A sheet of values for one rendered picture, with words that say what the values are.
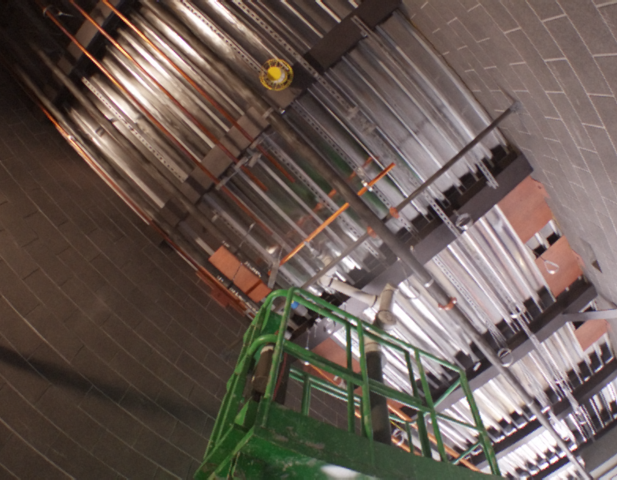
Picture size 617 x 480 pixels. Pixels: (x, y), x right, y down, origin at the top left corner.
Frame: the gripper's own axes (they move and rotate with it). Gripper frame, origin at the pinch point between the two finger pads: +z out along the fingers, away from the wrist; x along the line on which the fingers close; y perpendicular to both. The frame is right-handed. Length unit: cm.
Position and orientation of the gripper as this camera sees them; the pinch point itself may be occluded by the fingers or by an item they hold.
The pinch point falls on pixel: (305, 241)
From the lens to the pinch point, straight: 308.8
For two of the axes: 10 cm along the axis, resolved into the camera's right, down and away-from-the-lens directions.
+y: 7.1, -6.3, -3.1
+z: -6.9, -5.6, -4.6
